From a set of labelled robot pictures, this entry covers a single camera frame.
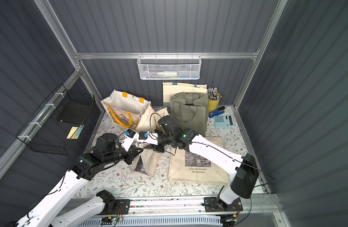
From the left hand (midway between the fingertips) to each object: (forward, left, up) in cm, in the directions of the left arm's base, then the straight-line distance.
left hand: (141, 150), depth 68 cm
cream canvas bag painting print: (+1, -23, -24) cm, 33 cm away
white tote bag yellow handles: (+42, +22, -14) cm, 50 cm away
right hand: (+3, -2, +2) cm, 4 cm away
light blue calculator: (+37, -54, -22) cm, 69 cm away
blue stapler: (+47, -52, -22) cm, 73 cm away
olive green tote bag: (+28, -26, -1) cm, 38 cm away
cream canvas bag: (+20, 0, -3) cm, 20 cm away
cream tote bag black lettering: (+56, -14, -6) cm, 58 cm away
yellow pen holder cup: (+45, -45, -12) cm, 65 cm away
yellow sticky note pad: (+10, +38, +1) cm, 39 cm away
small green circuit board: (-26, +18, -25) cm, 40 cm away
